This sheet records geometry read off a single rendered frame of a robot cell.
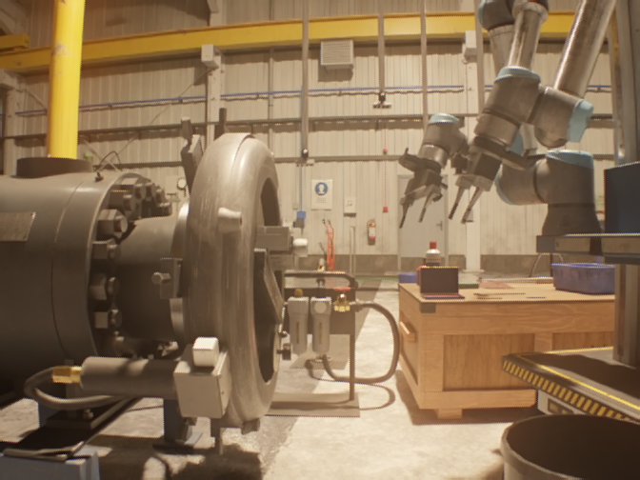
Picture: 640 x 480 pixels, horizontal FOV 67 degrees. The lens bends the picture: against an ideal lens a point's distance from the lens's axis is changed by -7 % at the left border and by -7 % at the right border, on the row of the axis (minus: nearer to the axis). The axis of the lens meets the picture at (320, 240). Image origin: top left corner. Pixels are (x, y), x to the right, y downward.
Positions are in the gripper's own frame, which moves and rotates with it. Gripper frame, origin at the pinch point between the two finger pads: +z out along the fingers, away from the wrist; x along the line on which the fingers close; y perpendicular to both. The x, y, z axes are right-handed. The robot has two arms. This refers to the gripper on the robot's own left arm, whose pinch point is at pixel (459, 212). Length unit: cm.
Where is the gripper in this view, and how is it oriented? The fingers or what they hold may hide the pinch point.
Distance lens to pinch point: 116.1
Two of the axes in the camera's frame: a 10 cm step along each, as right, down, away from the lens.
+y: -9.2, -4.0, -0.1
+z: -4.0, 9.1, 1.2
